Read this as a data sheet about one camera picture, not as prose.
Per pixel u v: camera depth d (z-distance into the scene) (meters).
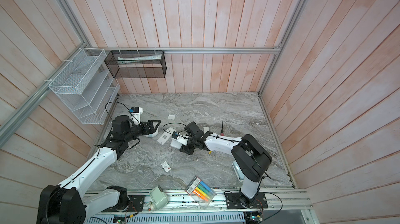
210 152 0.90
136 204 0.73
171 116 1.07
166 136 0.96
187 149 0.79
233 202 0.73
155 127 0.75
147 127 0.73
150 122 0.73
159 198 0.71
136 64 1.05
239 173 0.79
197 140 0.70
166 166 0.84
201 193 0.75
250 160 0.47
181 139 0.78
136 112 0.72
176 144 0.85
